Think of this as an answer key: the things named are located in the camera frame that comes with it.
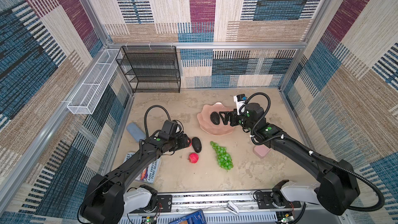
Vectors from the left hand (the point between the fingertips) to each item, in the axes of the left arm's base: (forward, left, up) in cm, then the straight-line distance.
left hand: (188, 139), depth 83 cm
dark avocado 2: (0, -4, -7) cm, 8 cm away
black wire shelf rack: (+51, +27, +7) cm, 58 cm away
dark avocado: (+17, -16, -5) cm, 24 cm away
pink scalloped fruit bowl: (+19, -9, -8) cm, 23 cm away
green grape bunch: (-9, -19, -7) cm, 22 cm away
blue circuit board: (-33, -5, -4) cm, 34 cm away
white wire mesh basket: (+8, +45, +23) cm, 51 cm away
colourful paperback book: (-15, +20, -8) cm, 26 cm away
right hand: (+9, -20, +11) cm, 24 cm away
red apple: (-8, -2, -6) cm, 10 cm away
